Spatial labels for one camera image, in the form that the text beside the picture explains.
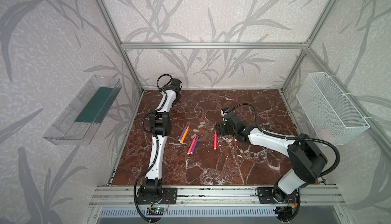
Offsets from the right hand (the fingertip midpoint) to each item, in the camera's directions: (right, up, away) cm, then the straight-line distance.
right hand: (220, 120), depth 91 cm
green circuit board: (-31, -39, -20) cm, 54 cm away
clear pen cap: (-11, -3, +11) cm, 15 cm away
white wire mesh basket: (+45, +6, -27) cm, 53 cm away
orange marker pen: (-23, -10, +5) cm, 25 cm away
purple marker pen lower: (-16, -15, 0) cm, 22 cm away
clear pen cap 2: (-12, -5, +8) cm, 16 cm away
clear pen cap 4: (-15, -7, +6) cm, 18 cm away
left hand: (-31, +17, +22) cm, 41 cm away
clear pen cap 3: (-17, -10, +3) cm, 20 cm away
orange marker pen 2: (+4, -6, -24) cm, 25 cm away
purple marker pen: (-24, -9, +5) cm, 26 cm away
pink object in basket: (+49, -6, -19) cm, 53 cm away
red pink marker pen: (-3, -12, +1) cm, 13 cm away
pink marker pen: (-17, -15, 0) cm, 23 cm away
